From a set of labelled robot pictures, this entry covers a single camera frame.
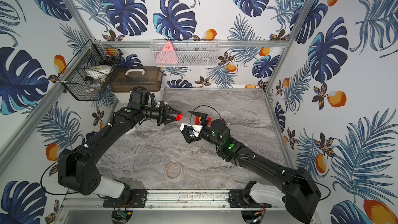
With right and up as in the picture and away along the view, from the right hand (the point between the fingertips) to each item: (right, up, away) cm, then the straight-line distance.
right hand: (187, 116), depth 71 cm
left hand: (-4, +2, 0) cm, 5 cm away
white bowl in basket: (-47, +22, +9) cm, 52 cm away
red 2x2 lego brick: (-4, -1, +2) cm, 5 cm away
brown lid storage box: (-44, +23, +32) cm, 59 cm away
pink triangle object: (-14, +34, +19) cm, 41 cm away
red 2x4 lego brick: (+4, -5, +31) cm, 32 cm away
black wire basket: (-58, +21, +15) cm, 63 cm away
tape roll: (-9, -30, +13) cm, 34 cm away
